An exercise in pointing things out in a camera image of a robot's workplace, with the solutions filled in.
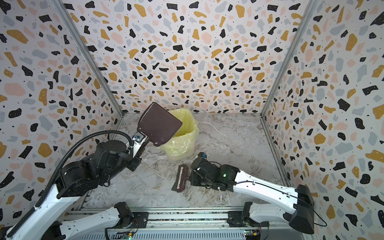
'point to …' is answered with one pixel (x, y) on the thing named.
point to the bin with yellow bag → (180, 145)
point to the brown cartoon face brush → (182, 175)
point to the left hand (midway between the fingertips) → (140, 145)
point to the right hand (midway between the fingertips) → (186, 178)
